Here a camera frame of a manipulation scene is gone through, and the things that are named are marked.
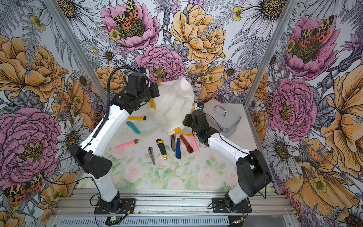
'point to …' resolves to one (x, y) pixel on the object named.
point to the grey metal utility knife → (173, 142)
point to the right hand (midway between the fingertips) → (185, 118)
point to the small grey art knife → (151, 152)
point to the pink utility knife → (194, 144)
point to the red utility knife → (188, 146)
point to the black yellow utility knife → (160, 143)
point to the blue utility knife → (178, 152)
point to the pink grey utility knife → (126, 144)
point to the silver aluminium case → (221, 117)
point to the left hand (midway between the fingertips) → (157, 91)
